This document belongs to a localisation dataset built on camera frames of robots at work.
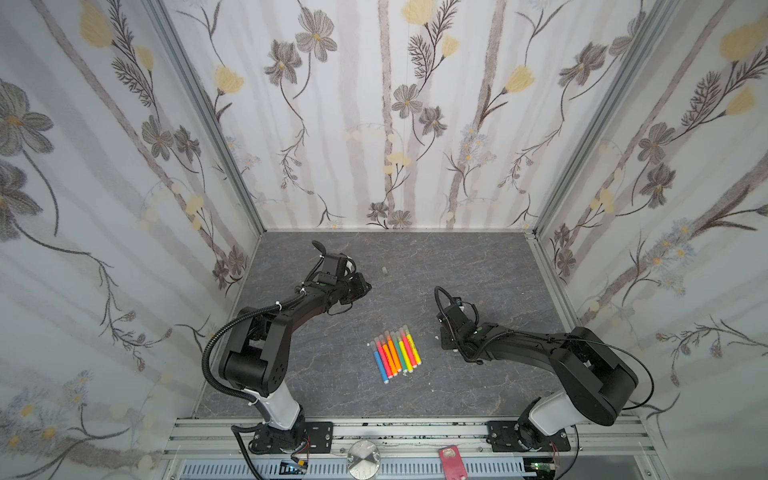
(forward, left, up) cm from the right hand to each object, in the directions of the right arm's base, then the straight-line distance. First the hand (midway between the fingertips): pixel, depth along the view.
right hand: (442, 326), depth 92 cm
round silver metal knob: (-36, +21, +14) cm, 44 cm away
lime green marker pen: (-8, +12, -2) cm, 15 cm away
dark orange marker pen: (-9, +17, -2) cm, 19 cm away
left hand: (+12, +24, +7) cm, 28 cm away
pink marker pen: (-7, +11, -1) cm, 13 cm away
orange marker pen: (-8, +15, -2) cm, 17 cm away
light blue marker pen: (-16, +17, -2) cm, 24 cm away
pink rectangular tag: (-36, 0, 0) cm, 36 cm away
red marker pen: (-10, +18, -2) cm, 20 cm away
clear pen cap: (+23, +19, -3) cm, 30 cm away
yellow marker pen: (-6, +9, -2) cm, 11 cm away
